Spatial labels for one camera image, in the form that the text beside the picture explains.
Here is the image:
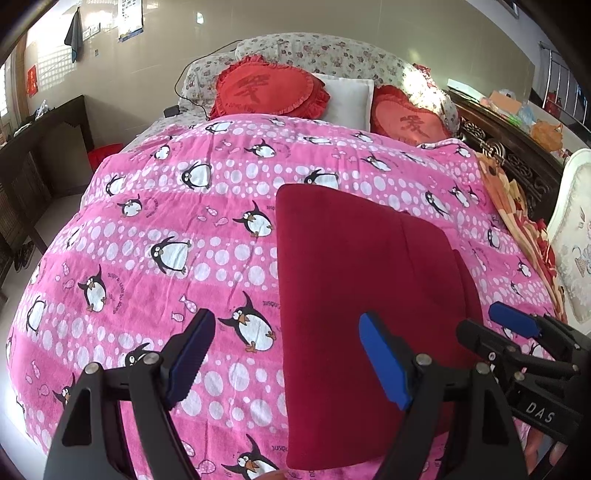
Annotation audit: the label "orange patterned blanket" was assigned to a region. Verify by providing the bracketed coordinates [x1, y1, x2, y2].
[476, 153, 568, 324]

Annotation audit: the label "dark red folded garment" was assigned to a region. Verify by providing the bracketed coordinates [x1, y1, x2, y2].
[276, 184, 483, 470]

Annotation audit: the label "orange bag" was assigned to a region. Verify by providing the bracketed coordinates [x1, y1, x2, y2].
[530, 120, 563, 153]

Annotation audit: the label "dark shoes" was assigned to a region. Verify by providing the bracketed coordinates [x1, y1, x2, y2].
[13, 241, 35, 272]

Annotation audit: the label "pink penguin quilt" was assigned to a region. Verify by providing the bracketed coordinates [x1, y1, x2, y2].
[7, 115, 552, 479]

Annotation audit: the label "metal stair railing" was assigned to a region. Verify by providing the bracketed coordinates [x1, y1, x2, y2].
[530, 41, 590, 139]

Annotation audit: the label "red heart cushion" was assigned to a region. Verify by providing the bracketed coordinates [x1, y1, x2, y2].
[370, 85, 452, 146]

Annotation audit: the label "white pillow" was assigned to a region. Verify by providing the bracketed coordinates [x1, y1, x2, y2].
[315, 73, 375, 131]

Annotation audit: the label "dark wooden desk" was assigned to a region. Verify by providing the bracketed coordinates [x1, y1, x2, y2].
[0, 94, 94, 278]

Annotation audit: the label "red bin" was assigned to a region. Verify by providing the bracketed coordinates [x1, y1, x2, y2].
[87, 143, 123, 172]

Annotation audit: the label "floral padded headboard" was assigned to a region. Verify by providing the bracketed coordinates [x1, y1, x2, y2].
[177, 32, 461, 134]

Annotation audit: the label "red round ruffled cushion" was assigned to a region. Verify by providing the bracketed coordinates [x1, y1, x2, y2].
[209, 55, 331, 120]

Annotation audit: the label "black power adapter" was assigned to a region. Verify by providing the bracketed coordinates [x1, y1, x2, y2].
[163, 105, 180, 118]

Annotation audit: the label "dark hanging garment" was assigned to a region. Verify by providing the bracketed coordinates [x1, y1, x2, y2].
[64, 7, 84, 63]

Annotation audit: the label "dark carved wooden bed frame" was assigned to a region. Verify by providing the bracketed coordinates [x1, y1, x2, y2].
[449, 90, 564, 223]

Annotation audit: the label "black charging cable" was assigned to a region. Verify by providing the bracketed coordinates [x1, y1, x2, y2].
[174, 38, 242, 120]

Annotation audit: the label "red wall decoration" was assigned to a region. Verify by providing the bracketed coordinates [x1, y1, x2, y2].
[26, 65, 38, 98]

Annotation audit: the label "wall calendar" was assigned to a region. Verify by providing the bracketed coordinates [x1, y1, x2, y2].
[117, 0, 143, 42]

